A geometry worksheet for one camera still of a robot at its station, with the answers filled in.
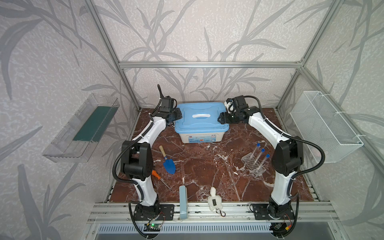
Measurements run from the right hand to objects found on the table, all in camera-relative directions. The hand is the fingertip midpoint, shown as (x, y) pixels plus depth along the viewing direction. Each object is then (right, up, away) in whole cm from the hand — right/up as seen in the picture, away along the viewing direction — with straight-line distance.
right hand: (222, 115), depth 92 cm
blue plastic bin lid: (-13, -2, 0) cm, 14 cm away
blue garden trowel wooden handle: (-33, -30, -1) cm, 45 cm away
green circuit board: (-37, -55, -20) cm, 70 cm away
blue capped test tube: (+20, -24, -7) cm, 33 cm away
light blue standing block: (-22, -44, -18) cm, 53 cm away
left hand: (-27, +4, +2) cm, 27 cm away
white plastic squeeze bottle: (-7, -44, -18) cm, 48 cm away
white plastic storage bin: (-13, -15, +2) cm, 20 cm away
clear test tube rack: (+15, -30, -3) cm, 34 cm away
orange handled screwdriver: (-39, -35, -7) cm, 53 cm away
